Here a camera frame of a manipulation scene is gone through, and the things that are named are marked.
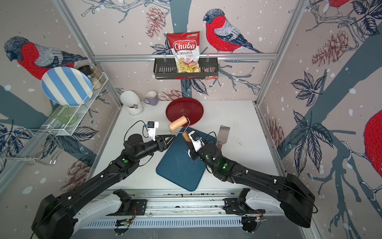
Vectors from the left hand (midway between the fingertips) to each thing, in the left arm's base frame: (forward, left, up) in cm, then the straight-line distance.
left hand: (176, 134), depth 71 cm
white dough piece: (+3, -5, -25) cm, 26 cm away
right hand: (+1, -6, -5) cm, 8 cm away
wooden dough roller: (+4, 0, +3) cm, 5 cm away
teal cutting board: (-5, +3, -26) cm, 26 cm away
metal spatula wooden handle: (+15, -28, -26) cm, 41 cm away
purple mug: (+49, +26, -19) cm, 58 cm away
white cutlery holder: (+40, +39, -17) cm, 58 cm away
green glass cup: (+7, +54, +8) cm, 55 cm away
